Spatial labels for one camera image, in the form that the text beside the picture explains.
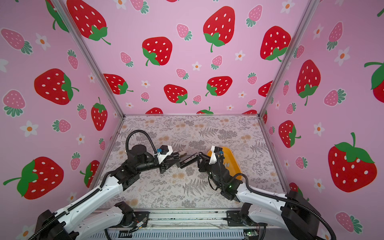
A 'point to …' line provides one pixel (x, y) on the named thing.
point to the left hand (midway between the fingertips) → (177, 155)
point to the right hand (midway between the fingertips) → (198, 154)
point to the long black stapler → (186, 161)
